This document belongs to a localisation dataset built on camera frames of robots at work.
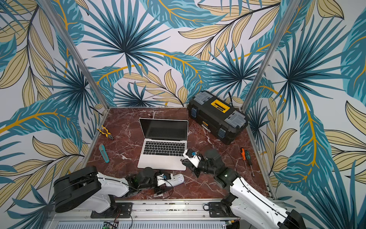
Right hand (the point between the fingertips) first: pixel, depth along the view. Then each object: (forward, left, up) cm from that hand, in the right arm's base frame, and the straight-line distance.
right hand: (179, 167), depth 73 cm
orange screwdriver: (+14, -42, -14) cm, 46 cm away
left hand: (-2, +6, -15) cm, 16 cm away
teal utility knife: (+17, +49, -13) cm, 54 cm away
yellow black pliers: (+30, +50, -13) cm, 60 cm away
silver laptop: (+24, +10, -14) cm, 29 cm away
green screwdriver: (+9, -44, -14) cm, 47 cm away
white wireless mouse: (-2, +1, -13) cm, 14 cm away
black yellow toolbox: (+28, -30, +2) cm, 41 cm away
